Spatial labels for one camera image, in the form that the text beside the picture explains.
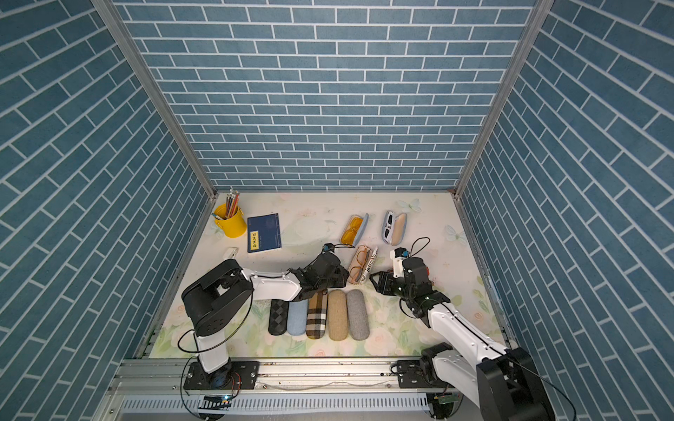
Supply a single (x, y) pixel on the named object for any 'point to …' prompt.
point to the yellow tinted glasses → (354, 230)
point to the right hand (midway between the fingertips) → (378, 278)
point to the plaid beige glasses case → (317, 312)
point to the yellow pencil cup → (233, 226)
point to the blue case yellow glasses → (354, 229)
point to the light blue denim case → (297, 317)
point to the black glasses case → (278, 317)
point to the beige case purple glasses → (337, 305)
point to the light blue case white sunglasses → (394, 228)
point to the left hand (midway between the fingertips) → (354, 277)
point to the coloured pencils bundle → (231, 203)
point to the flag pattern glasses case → (372, 252)
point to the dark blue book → (263, 232)
